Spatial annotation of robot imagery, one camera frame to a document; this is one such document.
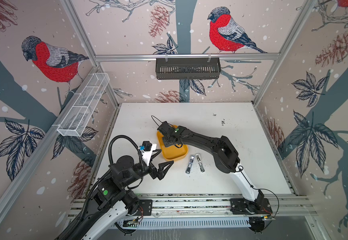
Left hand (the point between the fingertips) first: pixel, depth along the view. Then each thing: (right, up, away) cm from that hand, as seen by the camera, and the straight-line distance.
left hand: (166, 157), depth 62 cm
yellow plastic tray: (+1, -5, +28) cm, 28 cm away
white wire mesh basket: (-47, +16, +10) cm, 50 cm away
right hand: (-2, +1, +33) cm, 34 cm away
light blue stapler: (+12, -11, +26) cm, 31 cm away
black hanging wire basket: (+12, +51, +43) cm, 67 cm away
